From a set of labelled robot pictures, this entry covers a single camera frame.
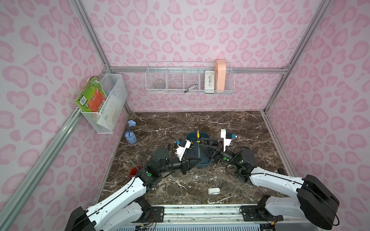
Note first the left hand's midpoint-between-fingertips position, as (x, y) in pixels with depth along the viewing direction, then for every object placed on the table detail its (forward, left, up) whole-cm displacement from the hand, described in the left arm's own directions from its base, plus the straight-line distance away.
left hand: (200, 160), depth 66 cm
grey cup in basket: (+53, +25, +2) cm, 59 cm away
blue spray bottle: (+26, +45, -17) cm, 54 cm away
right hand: (+4, 0, +6) cm, 7 cm away
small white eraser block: (-8, -8, -22) cm, 25 cm away
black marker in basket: (+51, +3, +2) cm, 51 cm away
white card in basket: (+50, -8, +9) cm, 52 cm away
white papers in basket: (+31, +52, 0) cm, 60 cm away
